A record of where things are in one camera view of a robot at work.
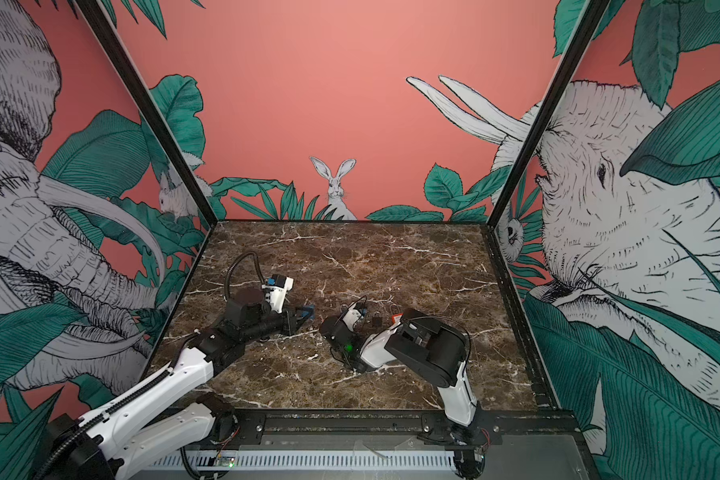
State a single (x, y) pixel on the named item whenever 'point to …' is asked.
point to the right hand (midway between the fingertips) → (316, 319)
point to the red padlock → (396, 318)
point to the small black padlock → (377, 322)
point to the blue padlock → (308, 311)
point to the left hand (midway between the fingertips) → (312, 308)
